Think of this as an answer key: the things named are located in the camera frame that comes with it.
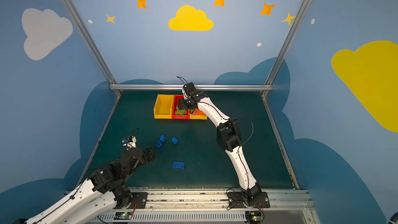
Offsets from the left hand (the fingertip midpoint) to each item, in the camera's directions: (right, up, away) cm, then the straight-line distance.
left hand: (150, 151), depth 77 cm
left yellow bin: (-2, +22, +34) cm, 40 cm away
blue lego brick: (0, 0, +15) cm, 15 cm away
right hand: (+14, +25, +21) cm, 35 cm away
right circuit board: (+51, -29, -6) cm, 59 cm away
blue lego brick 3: (+10, +2, +16) cm, 19 cm away
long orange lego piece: (+24, +20, -2) cm, 31 cm away
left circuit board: (-11, -28, -6) cm, 31 cm away
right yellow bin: (+24, +16, +27) cm, 39 cm away
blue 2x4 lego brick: (+13, -10, +8) cm, 18 cm away
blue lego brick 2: (+2, +3, +17) cm, 17 cm away
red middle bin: (+7, +25, +34) cm, 43 cm away
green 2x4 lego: (+12, +19, +27) cm, 35 cm away
